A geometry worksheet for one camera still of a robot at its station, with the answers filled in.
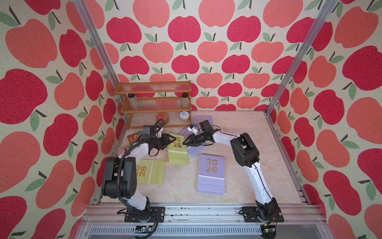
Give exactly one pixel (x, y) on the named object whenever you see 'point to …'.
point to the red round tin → (162, 116)
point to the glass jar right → (185, 100)
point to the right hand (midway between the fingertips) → (185, 146)
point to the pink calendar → (162, 155)
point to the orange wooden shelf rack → (146, 102)
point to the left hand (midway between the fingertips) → (174, 142)
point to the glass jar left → (133, 99)
